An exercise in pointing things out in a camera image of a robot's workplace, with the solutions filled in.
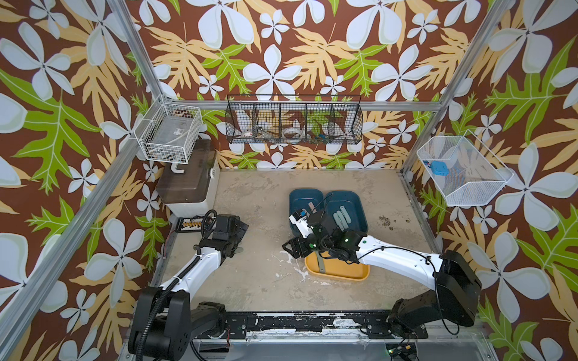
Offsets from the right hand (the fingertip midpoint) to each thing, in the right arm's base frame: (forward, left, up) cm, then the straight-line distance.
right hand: (287, 242), depth 78 cm
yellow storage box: (-4, -19, -14) cm, 24 cm away
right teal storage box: (+24, -31, -13) cm, 41 cm away
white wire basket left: (+36, +46, +21) cm, 62 cm away
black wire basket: (+52, -3, +17) cm, 54 cm away
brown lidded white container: (+26, +42, -1) cm, 49 cm away
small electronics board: (-30, -39, -19) cm, 53 cm away
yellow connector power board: (+15, +44, -13) cm, 48 cm away
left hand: (+10, +19, -7) cm, 22 cm away
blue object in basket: (+26, -60, +11) cm, 66 cm away
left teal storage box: (+27, -6, -9) cm, 29 cm away
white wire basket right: (+24, -67, +13) cm, 72 cm away
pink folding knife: (+25, -12, -14) cm, 30 cm away
